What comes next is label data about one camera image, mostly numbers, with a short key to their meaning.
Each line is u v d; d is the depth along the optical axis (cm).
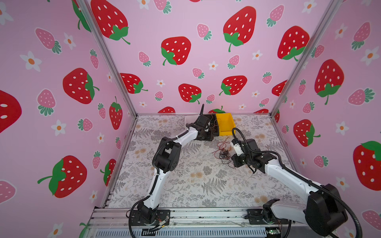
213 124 108
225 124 114
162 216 74
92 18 72
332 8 70
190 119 110
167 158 59
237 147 78
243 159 73
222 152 97
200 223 73
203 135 89
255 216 74
